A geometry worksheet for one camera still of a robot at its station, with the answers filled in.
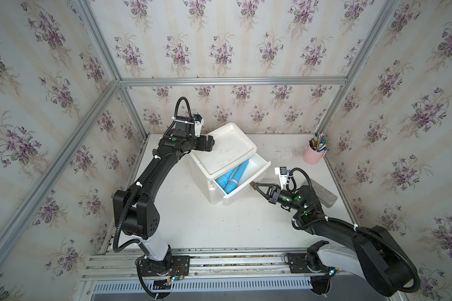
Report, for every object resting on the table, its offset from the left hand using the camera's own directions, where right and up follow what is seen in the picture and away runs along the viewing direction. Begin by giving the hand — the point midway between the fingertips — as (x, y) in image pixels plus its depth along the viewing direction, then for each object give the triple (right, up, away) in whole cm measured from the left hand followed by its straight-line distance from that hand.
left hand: (205, 140), depth 85 cm
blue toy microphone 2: (+9, -17, -10) cm, 21 cm away
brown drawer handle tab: (+20, -18, -11) cm, 29 cm away
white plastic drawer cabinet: (+12, -4, -2) cm, 13 cm away
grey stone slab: (+58, -27, +6) cm, 64 cm away
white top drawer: (+24, -12, -1) cm, 27 cm away
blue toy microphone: (+12, -19, -10) cm, 25 cm away
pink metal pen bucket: (+58, -8, +19) cm, 61 cm away
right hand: (+23, -20, -11) cm, 32 cm away
